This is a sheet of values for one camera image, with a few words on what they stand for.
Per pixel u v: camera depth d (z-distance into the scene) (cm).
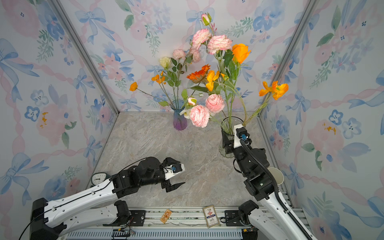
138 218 74
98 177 83
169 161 65
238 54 49
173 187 62
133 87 82
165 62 88
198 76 50
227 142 59
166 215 75
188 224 73
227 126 63
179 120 104
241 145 56
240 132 50
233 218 74
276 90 41
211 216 74
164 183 62
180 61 88
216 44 44
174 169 57
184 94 78
